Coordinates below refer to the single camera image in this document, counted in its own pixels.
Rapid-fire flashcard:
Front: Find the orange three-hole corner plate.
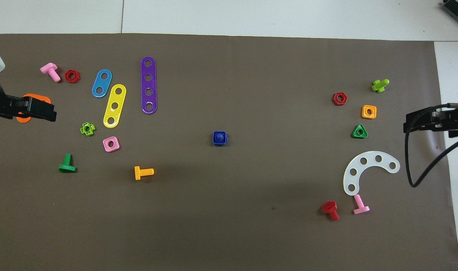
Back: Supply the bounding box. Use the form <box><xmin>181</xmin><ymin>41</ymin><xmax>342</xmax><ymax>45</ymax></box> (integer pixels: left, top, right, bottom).
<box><xmin>16</xmin><ymin>93</ymin><xmax>52</xmax><ymax>124</ymax></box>

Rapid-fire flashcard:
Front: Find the pink plastic bolt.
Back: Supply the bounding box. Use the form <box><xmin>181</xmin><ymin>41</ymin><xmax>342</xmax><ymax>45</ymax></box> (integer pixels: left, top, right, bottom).
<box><xmin>353</xmin><ymin>194</ymin><xmax>370</xmax><ymax>215</ymax></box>
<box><xmin>40</xmin><ymin>62</ymin><xmax>61</xmax><ymax>82</ymax></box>

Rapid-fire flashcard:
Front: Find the lime cross-head plastic bolt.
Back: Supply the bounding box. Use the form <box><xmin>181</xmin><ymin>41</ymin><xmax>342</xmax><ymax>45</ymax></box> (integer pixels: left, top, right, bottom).
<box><xmin>371</xmin><ymin>79</ymin><xmax>390</xmax><ymax>93</ymax></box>

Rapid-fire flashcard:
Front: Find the dark green plastic bolt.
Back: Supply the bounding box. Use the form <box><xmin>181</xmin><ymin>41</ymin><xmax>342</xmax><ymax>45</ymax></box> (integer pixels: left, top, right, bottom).
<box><xmin>58</xmin><ymin>153</ymin><xmax>77</xmax><ymax>174</ymax></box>

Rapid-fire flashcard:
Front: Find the blue two-hole plastic strip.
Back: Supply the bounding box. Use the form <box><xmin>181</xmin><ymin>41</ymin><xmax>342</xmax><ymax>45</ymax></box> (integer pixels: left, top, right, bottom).
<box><xmin>91</xmin><ymin>69</ymin><xmax>113</xmax><ymax>98</ymax></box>

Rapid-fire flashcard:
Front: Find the green triangular plastic nut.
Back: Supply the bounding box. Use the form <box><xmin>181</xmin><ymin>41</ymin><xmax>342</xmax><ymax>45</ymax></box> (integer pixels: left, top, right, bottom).
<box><xmin>351</xmin><ymin>124</ymin><xmax>368</xmax><ymax>139</ymax></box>

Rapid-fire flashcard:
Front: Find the yellow three-hole plastic strip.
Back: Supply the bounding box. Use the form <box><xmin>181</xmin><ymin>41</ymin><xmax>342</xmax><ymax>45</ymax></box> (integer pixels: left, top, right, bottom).
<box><xmin>103</xmin><ymin>84</ymin><xmax>127</xmax><ymax>129</ymax></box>

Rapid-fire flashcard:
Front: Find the pink square plastic nut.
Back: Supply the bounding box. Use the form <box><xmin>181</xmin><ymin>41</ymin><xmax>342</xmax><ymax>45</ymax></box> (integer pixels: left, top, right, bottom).
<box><xmin>103</xmin><ymin>136</ymin><xmax>120</xmax><ymax>152</ymax></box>

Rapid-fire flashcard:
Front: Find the white curved five-hole strip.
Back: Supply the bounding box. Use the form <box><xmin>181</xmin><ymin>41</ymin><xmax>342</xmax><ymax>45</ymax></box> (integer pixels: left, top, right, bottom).
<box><xmin>343</xmin><ymin>151</ymin><xmax>401</xmax><ymax>196</ymax></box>

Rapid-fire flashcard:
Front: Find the purple four-hole plastic strip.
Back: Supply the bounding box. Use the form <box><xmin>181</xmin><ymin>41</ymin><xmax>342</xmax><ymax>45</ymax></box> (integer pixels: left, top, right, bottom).
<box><xmin>140</xmin><ymin>56</ymin><xmax>157</xmax><ymax>114</ymax></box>

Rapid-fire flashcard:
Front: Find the orange plastic bolt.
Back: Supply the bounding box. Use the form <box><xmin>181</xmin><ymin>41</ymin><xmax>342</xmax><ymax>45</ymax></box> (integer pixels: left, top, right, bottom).
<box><xmin>134</xmin><ymin>166</ymin><xmax>155</xmax><ymax>181</ymax></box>

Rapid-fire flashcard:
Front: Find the red hex-head plastic bolt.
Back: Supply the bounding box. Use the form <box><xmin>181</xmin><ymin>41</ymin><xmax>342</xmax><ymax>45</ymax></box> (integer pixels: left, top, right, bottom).
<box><xmin>321</xmin><ymin>201</ymin><xmax>340</xmax><ymax>221</ymax></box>

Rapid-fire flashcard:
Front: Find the brown table mat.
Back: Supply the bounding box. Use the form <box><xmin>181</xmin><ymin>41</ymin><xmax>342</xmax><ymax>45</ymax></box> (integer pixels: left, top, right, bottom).
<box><xmin>0</xmin><ymin>33</ymin><xmax>458</xmax><ymax>271</ymax></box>

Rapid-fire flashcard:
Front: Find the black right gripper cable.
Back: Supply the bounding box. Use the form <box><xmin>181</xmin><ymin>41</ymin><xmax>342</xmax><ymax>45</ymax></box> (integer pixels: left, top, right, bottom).
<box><xmin>405</xmin><ymin>102</ymin><xmax>458</xmax><ymax>188</ymax></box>

